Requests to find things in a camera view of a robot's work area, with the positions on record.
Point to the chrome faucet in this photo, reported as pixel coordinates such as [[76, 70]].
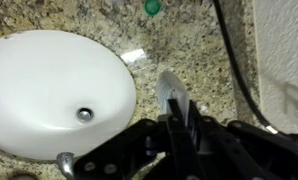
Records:
[[65, 161]]

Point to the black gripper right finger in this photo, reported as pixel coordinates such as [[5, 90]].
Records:
[[222, 143]]

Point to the metal sink drain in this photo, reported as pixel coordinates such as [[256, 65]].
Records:
[[85, 114]]

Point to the white tube with white lid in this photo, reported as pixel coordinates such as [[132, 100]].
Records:
[[170, 86]]

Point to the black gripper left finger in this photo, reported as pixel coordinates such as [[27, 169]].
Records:
[[175, 133]]

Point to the white oval sink basin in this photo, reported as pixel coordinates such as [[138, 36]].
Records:
[[39, 83]]

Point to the small round green cap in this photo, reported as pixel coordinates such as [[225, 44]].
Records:
[[152, 6]]

